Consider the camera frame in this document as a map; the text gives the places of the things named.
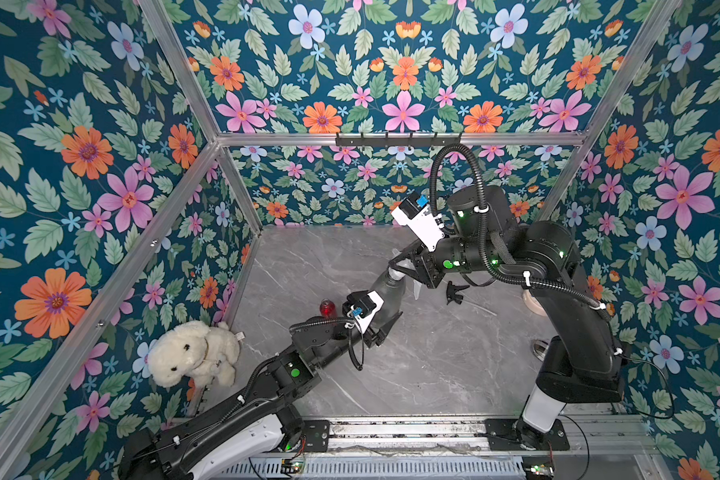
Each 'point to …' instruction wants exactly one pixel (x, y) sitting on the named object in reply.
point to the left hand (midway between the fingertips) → (391, 301)
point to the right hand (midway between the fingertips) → (401, 248)
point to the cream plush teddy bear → (191, 351)
